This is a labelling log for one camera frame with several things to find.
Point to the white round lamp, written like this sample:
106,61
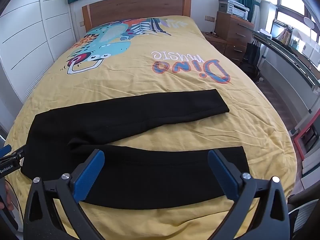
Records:
309,22

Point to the black bag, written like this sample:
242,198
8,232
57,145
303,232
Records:
251,60

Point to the yellow printed blanket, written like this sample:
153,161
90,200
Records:
175,80

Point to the wall outlet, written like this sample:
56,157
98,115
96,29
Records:
210,18

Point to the person's left hand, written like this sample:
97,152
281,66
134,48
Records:
9,200

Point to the white slatted basket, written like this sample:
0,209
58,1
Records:
303,216

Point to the black pants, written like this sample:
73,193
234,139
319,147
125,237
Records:
137,120

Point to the wooden headboard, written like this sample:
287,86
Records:
137,10

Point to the white wardrobe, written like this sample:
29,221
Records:
32,25

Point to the wooden nightstand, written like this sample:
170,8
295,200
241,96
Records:
216,41

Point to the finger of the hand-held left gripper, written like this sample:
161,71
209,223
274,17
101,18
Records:
4,150
15,153

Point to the white radiator cover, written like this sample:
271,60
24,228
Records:
285,82

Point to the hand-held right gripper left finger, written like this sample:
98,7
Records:
90,175

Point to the red metal frame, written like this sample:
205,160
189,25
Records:
298,140

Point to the wooden dresser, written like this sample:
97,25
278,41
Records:
232,32

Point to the white printer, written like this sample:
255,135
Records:
233,9

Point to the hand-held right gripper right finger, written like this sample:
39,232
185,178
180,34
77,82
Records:
225,177

